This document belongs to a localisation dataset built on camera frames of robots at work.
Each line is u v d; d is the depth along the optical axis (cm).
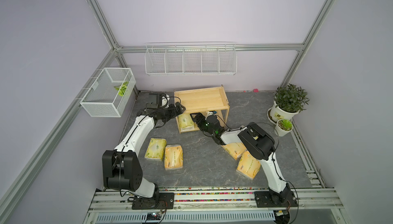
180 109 78
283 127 91
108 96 83
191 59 99
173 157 85
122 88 81
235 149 86
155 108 65
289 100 89
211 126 79
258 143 57
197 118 87
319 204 74
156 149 87
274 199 65
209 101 88
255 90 124
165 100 81
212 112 91
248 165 81
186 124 96
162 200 72
